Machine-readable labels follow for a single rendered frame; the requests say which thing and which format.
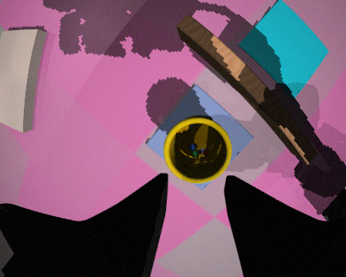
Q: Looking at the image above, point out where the beige flat rectangular block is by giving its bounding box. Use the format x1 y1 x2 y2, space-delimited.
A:
0 29 47 133

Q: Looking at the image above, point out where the brown rectangular block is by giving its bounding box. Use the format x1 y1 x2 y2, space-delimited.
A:
177 15 318 164

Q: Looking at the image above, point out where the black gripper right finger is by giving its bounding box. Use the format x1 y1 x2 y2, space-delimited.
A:
223 175 346 277

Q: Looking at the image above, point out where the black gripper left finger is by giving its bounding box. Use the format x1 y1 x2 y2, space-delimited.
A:
0 173 169 277

